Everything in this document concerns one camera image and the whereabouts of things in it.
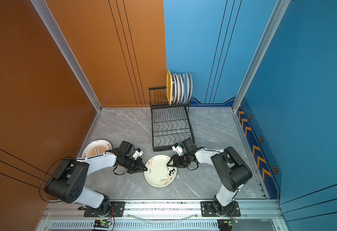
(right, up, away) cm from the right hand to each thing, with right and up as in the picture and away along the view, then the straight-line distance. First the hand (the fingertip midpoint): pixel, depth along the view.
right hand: (170, 165), depth 87 cm
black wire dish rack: (0, +25, +22) cm, 33 cm away
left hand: (-13, -1, 0) cm, 14 cm away
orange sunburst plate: (-51, +9, +10) cm, 53 cm away
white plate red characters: (+2, +46, -4) cm, 46 cm away
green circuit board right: (+28, -24, -17) cm, 40 cm away
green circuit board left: (-35, -24, -16) cm, 45 cm away
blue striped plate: (+16, +59, +31) cm, 68 cm away
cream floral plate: (-7, -5, -2) cm, 8 cm away
